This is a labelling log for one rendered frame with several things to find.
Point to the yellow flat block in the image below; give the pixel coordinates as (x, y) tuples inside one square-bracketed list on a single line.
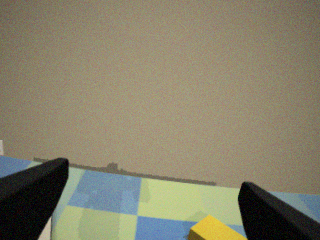
[(210, 228)]

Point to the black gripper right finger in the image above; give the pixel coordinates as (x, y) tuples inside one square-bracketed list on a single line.
[(265, 217)]

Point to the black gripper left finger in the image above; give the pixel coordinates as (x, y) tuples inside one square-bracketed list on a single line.
[(29, 197)]

